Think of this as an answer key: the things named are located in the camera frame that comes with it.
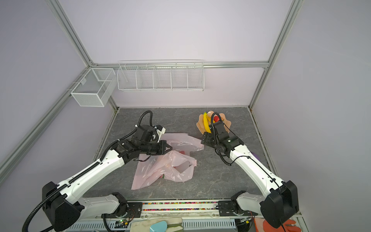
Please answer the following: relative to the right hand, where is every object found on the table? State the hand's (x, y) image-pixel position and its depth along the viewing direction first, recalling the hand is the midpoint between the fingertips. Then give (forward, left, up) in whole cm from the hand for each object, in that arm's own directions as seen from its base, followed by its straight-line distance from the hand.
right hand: (208, 138), depth 81 cm
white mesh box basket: (+39, +77, +6) cm, 87 cm away
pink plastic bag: (-16, +17, +3) cm, 24 cm away
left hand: (-9, +20, +3) cm, 22 cm away
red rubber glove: (-40, -26, -15) cm, 50 cm away
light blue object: (-40, +25, -15) cm, 50 cm away
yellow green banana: (+23, -1, -14) cm, 27 cm away
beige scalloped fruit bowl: (+21, +2, -15) cm, 26 cm away
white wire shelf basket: (+44, +30, +12) cm, 55 cm away
